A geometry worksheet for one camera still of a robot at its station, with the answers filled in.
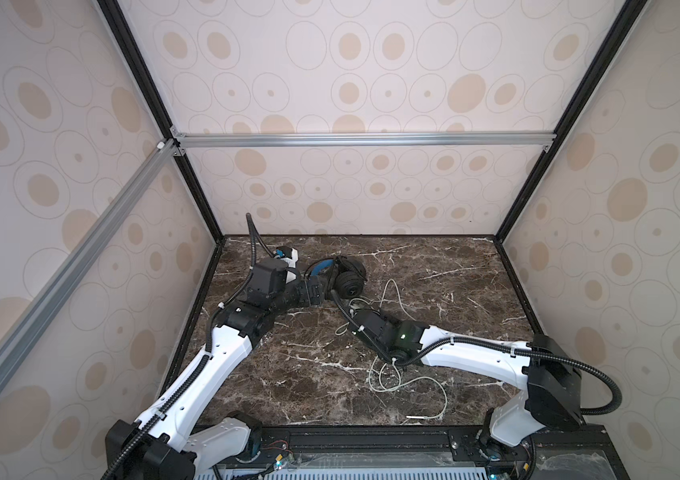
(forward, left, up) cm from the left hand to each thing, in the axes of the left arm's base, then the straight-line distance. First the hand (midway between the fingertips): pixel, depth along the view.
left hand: (319, 279), depth 75 cm
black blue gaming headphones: (+14, -7, -18) cm, 24 cm away
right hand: (-4, -16, -13) cm, 21 cm away
